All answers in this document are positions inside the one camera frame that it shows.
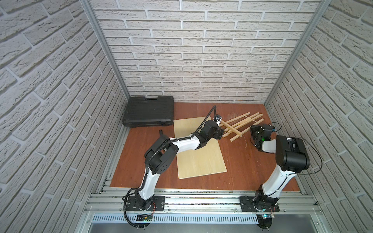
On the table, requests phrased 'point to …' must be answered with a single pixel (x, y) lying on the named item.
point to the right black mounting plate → (249, 204)
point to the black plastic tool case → (141, 112)
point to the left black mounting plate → (159, 204)
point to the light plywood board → (207, 160)
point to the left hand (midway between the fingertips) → (220, 125)
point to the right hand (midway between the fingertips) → (252, 124)
